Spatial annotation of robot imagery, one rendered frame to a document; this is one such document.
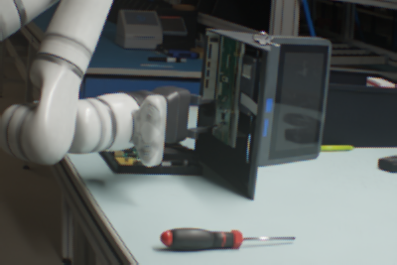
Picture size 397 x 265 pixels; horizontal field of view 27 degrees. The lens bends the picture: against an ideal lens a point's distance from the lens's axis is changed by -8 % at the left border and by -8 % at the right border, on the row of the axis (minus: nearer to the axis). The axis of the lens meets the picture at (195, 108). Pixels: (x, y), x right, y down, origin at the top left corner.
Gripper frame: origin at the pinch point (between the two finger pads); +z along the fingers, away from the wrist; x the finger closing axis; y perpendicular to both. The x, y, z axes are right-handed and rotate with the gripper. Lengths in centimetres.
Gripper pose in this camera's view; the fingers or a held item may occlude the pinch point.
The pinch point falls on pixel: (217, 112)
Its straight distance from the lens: 129.2
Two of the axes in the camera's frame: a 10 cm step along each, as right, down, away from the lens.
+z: 6.1, -0.8, 7.8
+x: -0.9, 9.8, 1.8
